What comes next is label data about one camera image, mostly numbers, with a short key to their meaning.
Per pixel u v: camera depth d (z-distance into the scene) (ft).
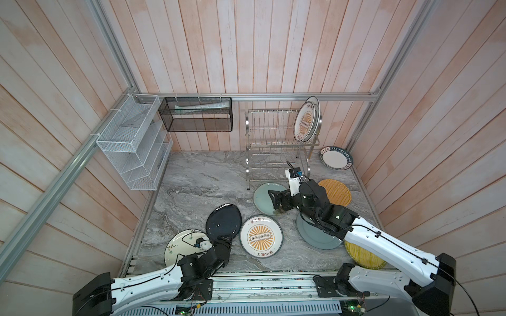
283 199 2.07
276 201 2.11
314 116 2.50
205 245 2.55
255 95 3.21
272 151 3.75
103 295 1.44
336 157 3.86
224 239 2.47
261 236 2.86
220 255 2.02
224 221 3.09
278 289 2.45
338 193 3.32
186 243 2.37
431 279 1.29
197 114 2.96
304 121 2.87
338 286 2.16
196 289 2.27
